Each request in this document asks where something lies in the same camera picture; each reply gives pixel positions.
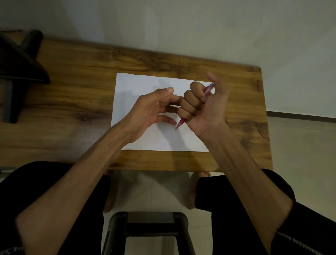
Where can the person's right forearm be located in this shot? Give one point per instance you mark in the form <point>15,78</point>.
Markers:
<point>249,184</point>

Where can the black flat screen television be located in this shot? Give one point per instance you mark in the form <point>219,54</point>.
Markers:
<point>18,65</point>

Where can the person's foot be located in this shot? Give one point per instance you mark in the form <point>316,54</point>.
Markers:
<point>190,197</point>
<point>109,202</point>

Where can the person's right hand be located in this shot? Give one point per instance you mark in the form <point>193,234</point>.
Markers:
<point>212,110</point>

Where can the person's right foot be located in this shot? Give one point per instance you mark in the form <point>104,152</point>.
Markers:
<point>190,197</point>

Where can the person's trouser leg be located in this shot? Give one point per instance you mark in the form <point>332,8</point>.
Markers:
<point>23,184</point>
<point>218,194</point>

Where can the person's left hand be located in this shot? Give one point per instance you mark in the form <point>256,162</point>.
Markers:
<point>144,113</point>

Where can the white paper sheet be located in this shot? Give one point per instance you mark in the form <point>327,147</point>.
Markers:
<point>131,84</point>

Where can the black right shirt sleeve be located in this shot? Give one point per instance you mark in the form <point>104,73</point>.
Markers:
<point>307,231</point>

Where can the pink mechanical pencil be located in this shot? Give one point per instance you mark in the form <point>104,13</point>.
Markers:
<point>208,89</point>

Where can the person's left foot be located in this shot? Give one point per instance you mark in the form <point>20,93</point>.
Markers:
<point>109,202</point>

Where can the black left shirt sleeve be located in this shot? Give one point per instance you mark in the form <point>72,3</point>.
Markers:
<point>11,251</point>

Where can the grey metal bar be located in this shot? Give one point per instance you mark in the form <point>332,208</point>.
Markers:
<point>6,170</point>

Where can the black stool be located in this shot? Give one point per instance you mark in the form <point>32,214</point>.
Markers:
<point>115,231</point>

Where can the person's left forearm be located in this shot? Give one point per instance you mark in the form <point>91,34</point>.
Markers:
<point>68,189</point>

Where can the black television stand leg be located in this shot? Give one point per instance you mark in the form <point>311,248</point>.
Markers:
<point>11,105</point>

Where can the person's right trouser leg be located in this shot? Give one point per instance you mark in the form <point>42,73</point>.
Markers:
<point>218,194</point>

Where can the person's left trouser leg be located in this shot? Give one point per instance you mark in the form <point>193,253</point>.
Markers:
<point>23,184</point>

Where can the black shirt sleeve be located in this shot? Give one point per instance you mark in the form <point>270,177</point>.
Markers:
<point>11,251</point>
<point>307,231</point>

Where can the dark skirting board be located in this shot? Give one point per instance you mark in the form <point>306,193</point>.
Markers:
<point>302,117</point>

